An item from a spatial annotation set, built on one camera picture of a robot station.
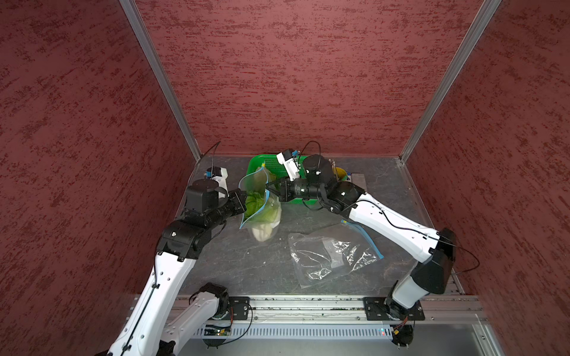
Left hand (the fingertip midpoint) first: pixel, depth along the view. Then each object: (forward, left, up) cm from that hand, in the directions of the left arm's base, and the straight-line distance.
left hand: (246, 199), depth 68 cm
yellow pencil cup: (+29, -37, -21) cm, 52 cm away
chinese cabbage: (+1, -2, -3) cm, 4 cm away
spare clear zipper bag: (-7, -29, -28) cm, 41 cm away
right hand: (+1, -6, +2) cm, 6 cm away
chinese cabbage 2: (0, -3, -19) cm, 19 cm away
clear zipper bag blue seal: (-3, -6, +1) cm, 7 cm away
